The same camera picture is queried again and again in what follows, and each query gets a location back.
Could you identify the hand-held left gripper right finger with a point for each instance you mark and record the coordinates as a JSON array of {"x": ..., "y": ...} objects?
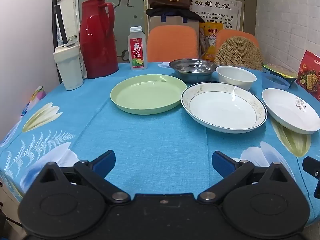
[{"x": 222, "y": 163}]

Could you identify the red thermos jug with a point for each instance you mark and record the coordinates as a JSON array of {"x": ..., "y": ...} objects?
[{"x": 97, "y": 42}]

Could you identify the green instant noodle bowl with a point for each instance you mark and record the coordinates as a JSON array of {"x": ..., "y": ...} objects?
[{"x": 281, "y": 71}]

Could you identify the orange snack packet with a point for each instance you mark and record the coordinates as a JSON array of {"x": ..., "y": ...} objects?
[{"x": 209, "y": 55}]

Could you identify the white floral plate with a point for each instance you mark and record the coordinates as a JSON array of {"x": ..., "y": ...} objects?
[{"x": 287, "y": 110}]

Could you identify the yellow snack bag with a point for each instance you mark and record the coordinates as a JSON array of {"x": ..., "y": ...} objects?
[{"x": 212, "y": 31}]

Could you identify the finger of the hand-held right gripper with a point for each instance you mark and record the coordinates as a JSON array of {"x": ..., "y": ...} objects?
[{"x": 311, "y": 168}]

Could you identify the juice bottle with red label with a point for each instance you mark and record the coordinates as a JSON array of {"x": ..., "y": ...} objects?
[{"x": 137, "y": 50}]

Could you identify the cardboard paper bag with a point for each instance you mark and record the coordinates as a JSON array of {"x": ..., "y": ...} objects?
[{"x": 172, "y": 20}]

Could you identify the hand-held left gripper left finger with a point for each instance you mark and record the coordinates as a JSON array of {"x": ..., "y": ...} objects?
[{"x": 105, "y": 163}]

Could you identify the orange chair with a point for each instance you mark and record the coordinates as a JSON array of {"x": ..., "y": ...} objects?
[
  {"x": 237, "y": 33},
  {"x": 172, "y": 45}
]

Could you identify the blue plastic bowl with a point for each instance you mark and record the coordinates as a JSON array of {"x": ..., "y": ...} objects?
[{"x": 273, "y": 82}]

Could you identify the woven straw cushion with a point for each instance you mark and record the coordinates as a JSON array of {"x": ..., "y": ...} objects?
[{"x": 237, "y": 53}]

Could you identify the white tumbler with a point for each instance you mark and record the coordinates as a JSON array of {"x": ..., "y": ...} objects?
[{"x": 68, "y": 67}]

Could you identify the stainless steel bowl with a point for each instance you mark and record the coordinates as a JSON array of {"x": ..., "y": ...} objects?
[{"x": 192, "y": 67}]

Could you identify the red cracker box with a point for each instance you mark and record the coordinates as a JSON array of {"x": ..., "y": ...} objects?
[{"x": 310, "y": 75}]

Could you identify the white plate with patterned rim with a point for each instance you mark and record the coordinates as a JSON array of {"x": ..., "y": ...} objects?
[{"x": 222, "y": 110}]

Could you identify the white wall poster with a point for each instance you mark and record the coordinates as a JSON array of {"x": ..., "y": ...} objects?
[{"x": 220, "y": 12}]

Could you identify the green plastic plate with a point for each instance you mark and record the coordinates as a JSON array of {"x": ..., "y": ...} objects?
[{"x": 147, "y": 95}]

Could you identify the white ceramic bowl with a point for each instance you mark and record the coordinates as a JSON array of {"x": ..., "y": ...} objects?
[{"x": 235, "y": 78}]

